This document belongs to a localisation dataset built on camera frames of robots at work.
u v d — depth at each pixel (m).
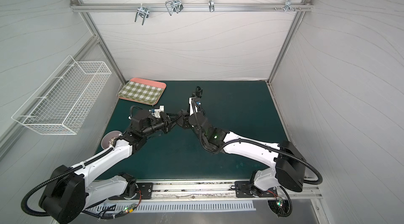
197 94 0.68
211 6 0.78
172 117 0.73
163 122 0.69
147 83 1.19
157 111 0.76
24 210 0.38
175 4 0.76
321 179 0.39
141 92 1.14
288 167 0.41
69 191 0.40
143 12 0.78
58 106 0.67
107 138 0.86
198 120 0.50
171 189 0.75
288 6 0.77
